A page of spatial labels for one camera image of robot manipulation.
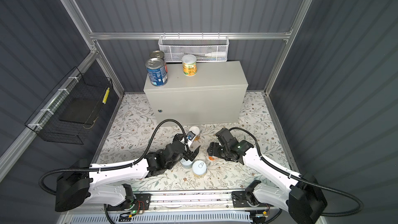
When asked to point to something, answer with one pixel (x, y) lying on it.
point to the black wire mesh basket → (69, 112)
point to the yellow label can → (199, 168)
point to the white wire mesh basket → (204, 50)
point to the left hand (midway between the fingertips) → (192, 140)
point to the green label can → (186, 164)
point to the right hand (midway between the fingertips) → (213, 152)
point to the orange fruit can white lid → (195, 130)
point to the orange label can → (212, 158)
